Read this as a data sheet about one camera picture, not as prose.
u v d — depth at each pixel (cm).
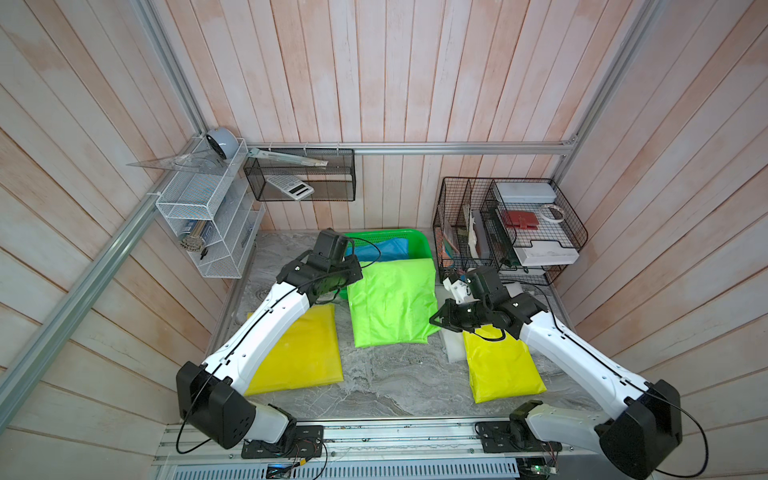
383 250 109
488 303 61
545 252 90
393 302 77
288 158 91
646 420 39
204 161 86
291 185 98
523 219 93
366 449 73
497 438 73
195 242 77
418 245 107
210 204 69
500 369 81
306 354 88
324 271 56
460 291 73
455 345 87
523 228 93
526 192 102
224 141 84
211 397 39
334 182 107
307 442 73
